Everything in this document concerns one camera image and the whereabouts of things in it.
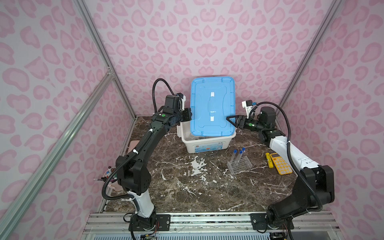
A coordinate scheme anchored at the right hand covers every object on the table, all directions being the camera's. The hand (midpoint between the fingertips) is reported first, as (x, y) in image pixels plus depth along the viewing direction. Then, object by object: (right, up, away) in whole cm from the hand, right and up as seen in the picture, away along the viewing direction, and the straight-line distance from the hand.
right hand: (230, 117), depth 77 cm
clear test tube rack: (+9, -28, +15) cm, 33 cm away
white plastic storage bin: (-16, -15, +12) cm, 25 cm away
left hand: (-20, +4, +5) cm, 21 cm away
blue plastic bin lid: (-9, +10, +5) cm, 14 cm away
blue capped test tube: (+8, -21, +22) cm, 32 cm away
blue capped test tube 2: (+14, -20, +23) cm, 34 cm away
